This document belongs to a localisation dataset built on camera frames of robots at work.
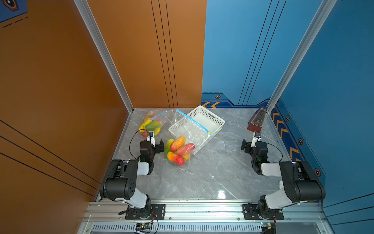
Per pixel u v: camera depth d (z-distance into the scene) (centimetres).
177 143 87
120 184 45
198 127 84
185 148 83
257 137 79
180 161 83
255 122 101
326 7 69
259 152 72
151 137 80
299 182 45
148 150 72
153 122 99
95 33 78
